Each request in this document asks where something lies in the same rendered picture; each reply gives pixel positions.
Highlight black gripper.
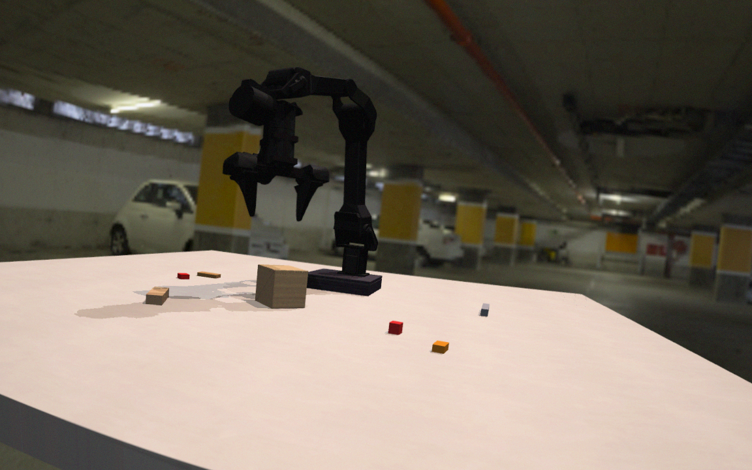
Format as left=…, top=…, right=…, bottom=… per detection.
left=223, top=128, right=330, bottom=221

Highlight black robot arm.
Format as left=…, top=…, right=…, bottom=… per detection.
left=228, top=67, right=378, bottom=277

